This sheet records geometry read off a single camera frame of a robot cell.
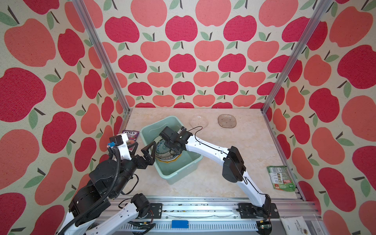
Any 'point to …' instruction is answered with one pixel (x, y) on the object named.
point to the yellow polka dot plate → (170, 161)
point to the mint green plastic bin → (189, 161)
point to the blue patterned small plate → (162, 151)
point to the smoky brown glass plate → (226, 121)
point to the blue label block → (179, 224)
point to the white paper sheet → (295, 225)
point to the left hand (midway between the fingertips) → (150, 144)
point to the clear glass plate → (198, 121)
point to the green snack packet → (282, 178)
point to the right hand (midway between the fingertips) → (170, 143)
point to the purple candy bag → (132, 135)
